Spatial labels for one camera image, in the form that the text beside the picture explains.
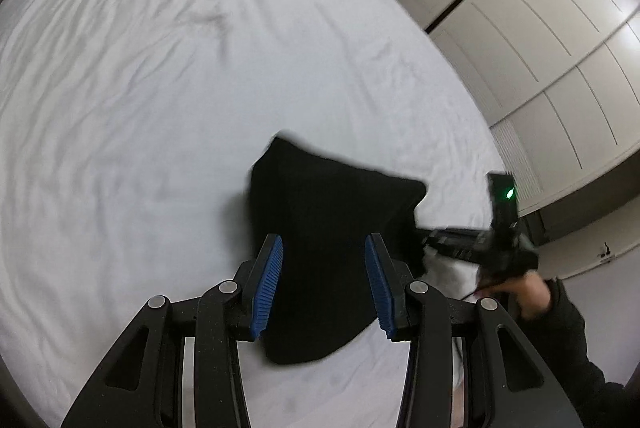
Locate dark sleeve forearm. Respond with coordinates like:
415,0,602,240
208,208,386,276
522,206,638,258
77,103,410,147
520,280,639,427

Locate person's right hand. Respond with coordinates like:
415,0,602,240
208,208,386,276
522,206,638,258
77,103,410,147
480,271,551,320

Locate white wardrobe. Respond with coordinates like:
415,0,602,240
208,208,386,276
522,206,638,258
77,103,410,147
398,0,639,214

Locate black pants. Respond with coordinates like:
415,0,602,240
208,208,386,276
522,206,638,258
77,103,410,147
248,136,427,365

